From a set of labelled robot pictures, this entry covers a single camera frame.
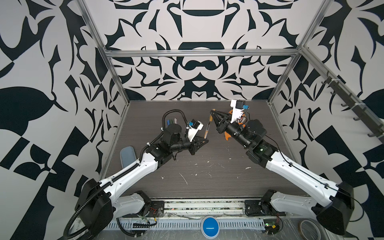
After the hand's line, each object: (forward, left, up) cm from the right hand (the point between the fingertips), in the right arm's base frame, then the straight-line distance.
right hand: (212, 111), depth 63 cm
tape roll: (-38, -39, -39) cm, 68 cm away
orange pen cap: (-1, 0, -3) cm, 4 cm away
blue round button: (-37, +2, -37) cm, 53 cm away
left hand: (-4, +1, -13) cm, 14 cm away
